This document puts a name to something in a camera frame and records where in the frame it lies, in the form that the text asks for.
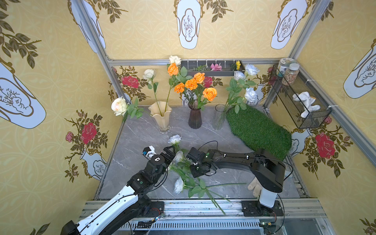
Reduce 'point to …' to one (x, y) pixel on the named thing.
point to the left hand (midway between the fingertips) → (167, 150)
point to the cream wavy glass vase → (161, 111)
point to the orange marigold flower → (179, 87)
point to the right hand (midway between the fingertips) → (194, 169)
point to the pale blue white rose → (236, 85)
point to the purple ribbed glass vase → (195, 118)
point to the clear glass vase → (219, 119)
